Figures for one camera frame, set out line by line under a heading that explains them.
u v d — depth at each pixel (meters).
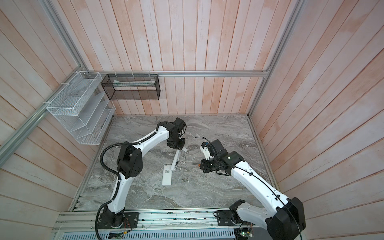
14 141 0.54
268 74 0.95
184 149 0.98
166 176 0.88
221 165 0.54
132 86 0.90
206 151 0.72
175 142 0.82
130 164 0.56
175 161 0.90
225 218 0.73
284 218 0.38
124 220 0.72
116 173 0.57
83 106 0.73
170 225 0.73
